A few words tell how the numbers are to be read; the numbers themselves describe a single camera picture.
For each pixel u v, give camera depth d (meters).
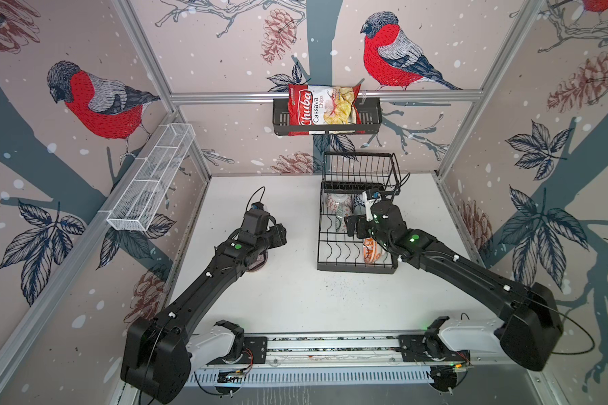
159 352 0.38
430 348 0.67
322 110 0.88
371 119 0.95
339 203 1.03
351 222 0.72
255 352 0.73
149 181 0.77
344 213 0.93
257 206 0.74
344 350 0.75
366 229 0.71
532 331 0.40
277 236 0.73
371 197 0.70
